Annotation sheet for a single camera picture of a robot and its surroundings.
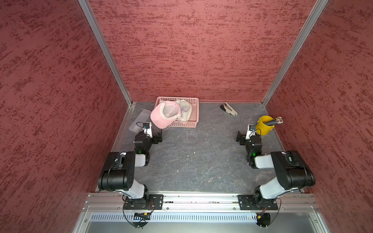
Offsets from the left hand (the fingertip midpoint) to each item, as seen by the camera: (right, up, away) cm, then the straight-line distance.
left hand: (154, 131), depth 93 cm
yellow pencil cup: (+72, +2, +1) cm, 72 cm away
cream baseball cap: (+20, +15, +13) cm, 28 cm away
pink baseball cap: (+6, +12, +8) cm, 15 cm away
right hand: (+60, -1, +1) cm, 60 cm away
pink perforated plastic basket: (+27, +22, +24) cm, 42 cm away
